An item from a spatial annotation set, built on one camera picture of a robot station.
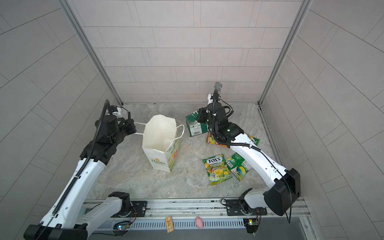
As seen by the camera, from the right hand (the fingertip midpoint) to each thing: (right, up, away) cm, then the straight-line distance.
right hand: (197, 109), depth 74 cm
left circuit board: (-33, -52, -10) cm, 62 cm away
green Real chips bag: (-1, -9, +7) cm, 12 cm away
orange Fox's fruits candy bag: (+8, -18, +20) cm, 28 cm away
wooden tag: (-12, -52, -7) cm, 54 cm away
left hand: (-30, -4, -1) cm, 30 cm away
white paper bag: (-23, -20, +17) cm, 35 cm away
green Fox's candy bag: (+23, -32, +9) cm, 40 cm away
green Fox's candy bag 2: (+11, -33, +8) cm, 35 cm away
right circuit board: (+26, -54, -6) cm, 60 cm away
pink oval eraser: (+1, -52, -7) cm, 52 cm away
